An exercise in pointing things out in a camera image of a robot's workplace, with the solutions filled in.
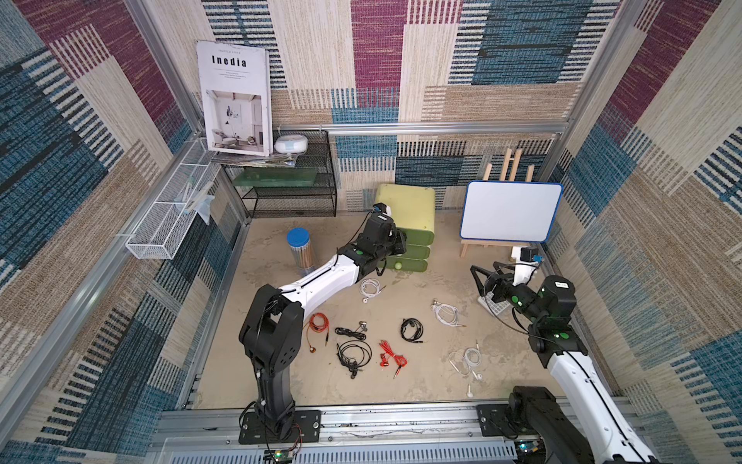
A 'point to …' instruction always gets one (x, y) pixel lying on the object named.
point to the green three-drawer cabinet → (413, 210)
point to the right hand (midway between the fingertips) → (485, 263)
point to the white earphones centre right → (436, 305)
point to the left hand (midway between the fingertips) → (403, 233)
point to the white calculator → (490, 304)
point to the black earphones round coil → (412, 330)
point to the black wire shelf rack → (267, 202)
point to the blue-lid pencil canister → (299, 241)
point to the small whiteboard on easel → (520, 212)
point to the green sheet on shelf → (277, 176)
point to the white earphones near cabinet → (366, 295)
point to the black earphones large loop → (354, 355)
